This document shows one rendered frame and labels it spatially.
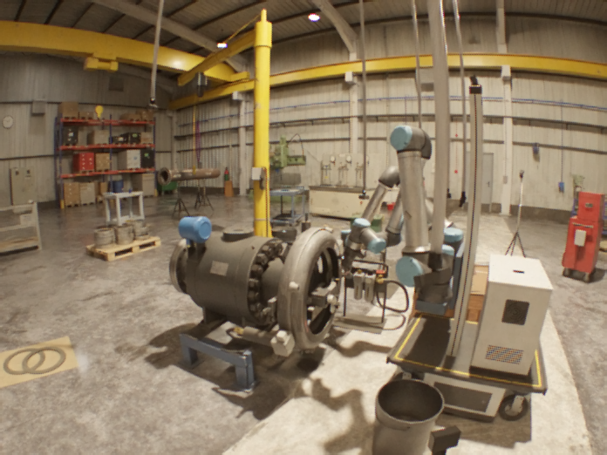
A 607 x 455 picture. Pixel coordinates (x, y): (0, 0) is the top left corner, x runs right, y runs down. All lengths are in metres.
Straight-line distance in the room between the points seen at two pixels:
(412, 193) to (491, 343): 0.88
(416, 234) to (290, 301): 0.70
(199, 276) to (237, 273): 0.31
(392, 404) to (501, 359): 0.61
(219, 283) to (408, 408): 1.29
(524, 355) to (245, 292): 1.58
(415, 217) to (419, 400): 0.90
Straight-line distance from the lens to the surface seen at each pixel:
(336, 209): 8.24
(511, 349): 1.77
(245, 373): 2.00
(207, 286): 2.03
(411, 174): 1.43
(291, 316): 1.64
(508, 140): 12.01
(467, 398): 1.86
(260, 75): 5.67
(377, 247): 1.65
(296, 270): 1.61
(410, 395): 1.66
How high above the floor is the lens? 1.33
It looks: 11 degrees down
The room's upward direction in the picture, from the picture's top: straight up
